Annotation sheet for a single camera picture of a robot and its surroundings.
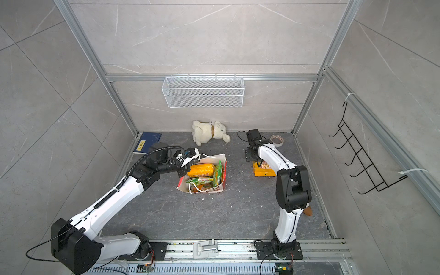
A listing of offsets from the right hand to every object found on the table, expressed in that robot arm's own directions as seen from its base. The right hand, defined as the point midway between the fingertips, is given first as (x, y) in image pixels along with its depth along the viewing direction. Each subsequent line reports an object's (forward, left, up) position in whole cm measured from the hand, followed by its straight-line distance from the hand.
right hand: (256, 155), depth 96 cm
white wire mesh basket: (+33, +30, +21) cm, 49 cm away
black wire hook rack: (-10, -36, +23) cm, 44 cm away
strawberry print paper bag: (-10, +25, +10) cm, 29 cm away
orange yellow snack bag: (-14, +30, +8) cm, 34 cm away
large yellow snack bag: (-7, -4, -5) cm, 10 cm away
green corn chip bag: (-17, +22, +9) cm, 29 cm away
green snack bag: (-18, +30, +4) cm, 35 cm away
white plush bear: (+20, +31, -1) cm, 37 cm away
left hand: (-12, +30, +17) cm, 37 cm away
